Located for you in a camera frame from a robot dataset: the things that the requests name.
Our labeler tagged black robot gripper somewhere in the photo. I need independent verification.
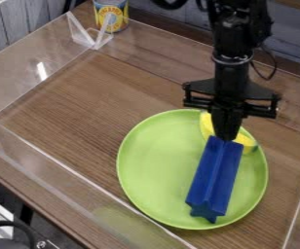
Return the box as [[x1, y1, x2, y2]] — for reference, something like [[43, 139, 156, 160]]
[[182, 79, 281, 140]]

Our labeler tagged yellow toy banana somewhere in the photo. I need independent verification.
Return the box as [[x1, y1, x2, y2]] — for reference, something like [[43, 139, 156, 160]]
[[200, 112, 259, 155]]

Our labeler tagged blue star-shaped block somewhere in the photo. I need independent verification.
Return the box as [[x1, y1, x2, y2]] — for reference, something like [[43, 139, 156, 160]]
[[185, 136, 244, 224]]

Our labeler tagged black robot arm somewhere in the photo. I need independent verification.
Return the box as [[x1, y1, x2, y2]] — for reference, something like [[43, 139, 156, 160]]
[[182, 0, 281, 141]]

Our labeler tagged green round plate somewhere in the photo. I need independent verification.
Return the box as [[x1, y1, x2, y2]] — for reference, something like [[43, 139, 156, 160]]
[[117, 109, 269, 231]]

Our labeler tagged yellow labelled tin can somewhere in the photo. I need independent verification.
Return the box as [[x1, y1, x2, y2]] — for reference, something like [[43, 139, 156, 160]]
[[93, 0, 129, 33]]

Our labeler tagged black chair armrest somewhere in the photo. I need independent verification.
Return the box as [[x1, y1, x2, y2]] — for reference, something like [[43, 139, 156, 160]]
[[0, 220, 35, 249]]

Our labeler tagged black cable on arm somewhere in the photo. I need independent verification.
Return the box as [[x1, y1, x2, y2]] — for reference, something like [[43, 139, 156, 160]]
[[248, 45, 279, 82]]

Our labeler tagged clear acrylic enclosure wall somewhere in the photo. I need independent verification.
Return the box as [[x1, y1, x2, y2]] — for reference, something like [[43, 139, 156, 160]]
[[0, 4, 300, 249]]

